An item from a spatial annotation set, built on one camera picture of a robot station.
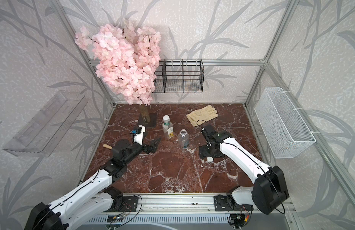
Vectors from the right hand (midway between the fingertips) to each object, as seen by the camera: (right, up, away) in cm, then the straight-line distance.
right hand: (207, 153), depth 82 cm
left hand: (-29, +11, -5) cm, 32 cm away
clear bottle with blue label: (-14, +6, +15) cm, 21 cm away
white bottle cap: (-25, +20, +5) cm, 32 cm away
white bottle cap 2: (+2, -5, +6) cm, 9 cm away
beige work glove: (-2, +21, +30) cm, 37 cm away
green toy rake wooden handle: (-65, +2, +12) cm, 66 cm away
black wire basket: (-18, +51, +24) cm, 59 cm away
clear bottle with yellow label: (-24, +13, +9) cm, 29 cm away
